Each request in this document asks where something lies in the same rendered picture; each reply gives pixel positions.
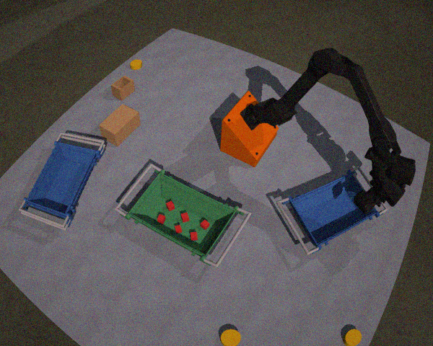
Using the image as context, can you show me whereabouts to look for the yellow cylinder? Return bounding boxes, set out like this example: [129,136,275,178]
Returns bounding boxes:
[130,59,142,70]
[220,329,241,346]
[343,329,362,346]

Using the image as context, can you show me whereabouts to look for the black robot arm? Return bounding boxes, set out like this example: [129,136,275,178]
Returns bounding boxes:
[240,48,416,207]

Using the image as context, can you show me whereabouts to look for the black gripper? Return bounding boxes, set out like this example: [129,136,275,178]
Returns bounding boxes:
[354,171,390,214]

